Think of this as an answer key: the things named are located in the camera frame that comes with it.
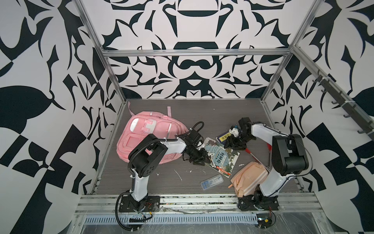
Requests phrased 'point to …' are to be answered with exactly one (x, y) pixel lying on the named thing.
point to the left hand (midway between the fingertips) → (207, 160)
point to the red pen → (248, 151)
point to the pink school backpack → (137, 126)
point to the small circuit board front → (264, 220)
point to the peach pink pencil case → (251, 176)
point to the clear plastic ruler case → (212, 182)
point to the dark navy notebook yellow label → (222, 138)
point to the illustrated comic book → (221, 160)
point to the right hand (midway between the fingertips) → (228, 145)
